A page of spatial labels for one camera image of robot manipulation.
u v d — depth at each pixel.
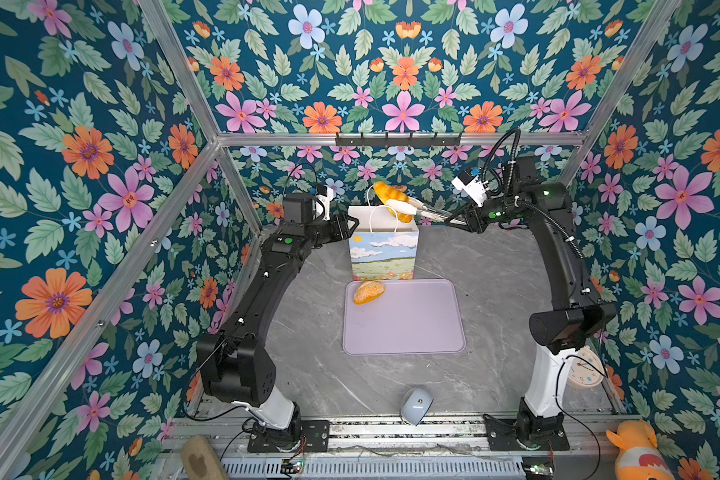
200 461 0.68
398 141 0.93
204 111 0.86
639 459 0.64
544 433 0.67
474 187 0.66
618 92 0.80
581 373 0.82
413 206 0.76
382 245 0.88
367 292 0.96
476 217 0.65
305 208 0.62
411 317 0.97
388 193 0.77
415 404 0.71
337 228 0.69
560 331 0.51
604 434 0.70
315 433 0.74
